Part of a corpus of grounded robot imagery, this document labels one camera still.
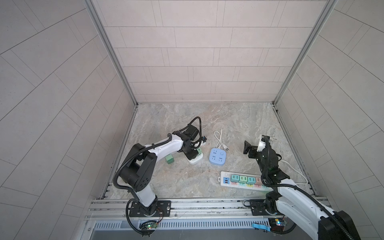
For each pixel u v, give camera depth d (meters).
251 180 0.74
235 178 0.75
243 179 0.74
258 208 0.71
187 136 0.65
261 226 0.65
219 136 0.96
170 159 0.86
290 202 0.53
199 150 0.84
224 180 0.78
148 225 0.65
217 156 0.87
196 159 0.85
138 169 0.44
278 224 0.68
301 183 0.79
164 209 0.71
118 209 0.71
